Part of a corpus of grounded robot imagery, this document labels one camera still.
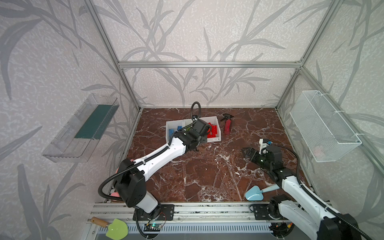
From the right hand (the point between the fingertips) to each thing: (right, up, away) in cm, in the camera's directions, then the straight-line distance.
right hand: (246, 146), depth 85 cm
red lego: (-17, +9, +16) cm, 26 cm away
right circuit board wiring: (+13, -38, -13) cm, 43 cm away
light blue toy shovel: (+3, -24, -7) cm, 25 cm away
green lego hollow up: (-32, +12, -22) cm, 40 cm away
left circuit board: (-50, -36, -14) cm, 63 cm away
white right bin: (-17, +15, +20) cm, 30 cm away
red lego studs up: (-19, +4, +17) cm, 26 cm away
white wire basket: (+28, +10, -23) cm, 37 cm away
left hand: (-24, +9, -2) cm, 26 cm away
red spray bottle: (-8, +12, +20) cm, 24 cm away
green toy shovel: (-66, -37, -16) cm, 77 cm away
